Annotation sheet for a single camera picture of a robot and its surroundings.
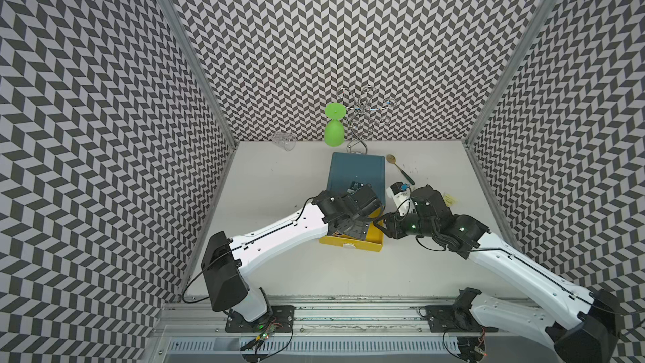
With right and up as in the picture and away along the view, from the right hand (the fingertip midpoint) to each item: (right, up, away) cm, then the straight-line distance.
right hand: (379, 227), depth 74 cm
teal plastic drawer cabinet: (-10, +17, +9) cm, 22 cm away
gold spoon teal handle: (+12, +21, +39) cm, 46 cm away
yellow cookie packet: (+33, +4, +26) cm, 42 cm away
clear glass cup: (-38, +30, +47) cm, 67 cm away
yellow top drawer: (-2, -3, -3) cm, 5 cm away
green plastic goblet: (-13, +31, +16) cm, 38 cm away
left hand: (-10, 0, +1) cm, 10 cm away
